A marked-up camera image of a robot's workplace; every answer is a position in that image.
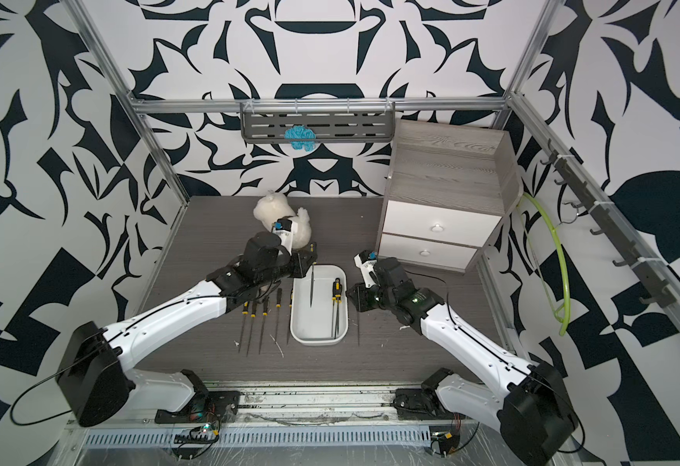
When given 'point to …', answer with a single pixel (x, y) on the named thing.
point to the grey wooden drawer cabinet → (448, 189)
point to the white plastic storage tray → (312, 325)
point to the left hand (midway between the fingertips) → (316, 250)
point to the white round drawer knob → (437, 228)
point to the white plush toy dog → (274, 206)
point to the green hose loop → (562, 266)
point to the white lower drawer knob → (425, 252)
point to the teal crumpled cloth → (300, 137)
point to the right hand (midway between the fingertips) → (348, 288)
